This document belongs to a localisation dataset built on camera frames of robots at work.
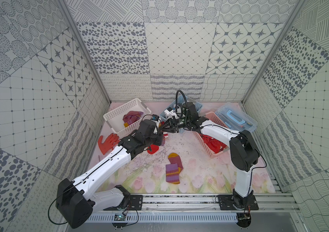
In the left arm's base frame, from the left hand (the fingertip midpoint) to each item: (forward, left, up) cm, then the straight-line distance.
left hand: (165, 134), depth 76 cm
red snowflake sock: (+3, -31, -17) cm, 36 cm away
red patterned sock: (+3, +8, -23) cm, 25 cm away
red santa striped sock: (+9, +1, -13) cm, 16 cm away
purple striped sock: (-11, -5, -21) cm, 24 cm away
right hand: (+2, +2, 0) cm, 3 cm away
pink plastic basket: (+26, -34, -17) cm, 46 cm away
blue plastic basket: (+36, -24, -16) cm, 46 cm away
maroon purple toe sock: (+24, +27, -16) cm, 39 cm away
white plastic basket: (+25, +40, -18) cm, 50 cm away
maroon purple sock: (+22, +27, -17) cm, 39 cm away
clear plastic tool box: (+21, -47, -11) cm, 53 cm away
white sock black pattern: (+11, -2, +4) cm, 12 cm away
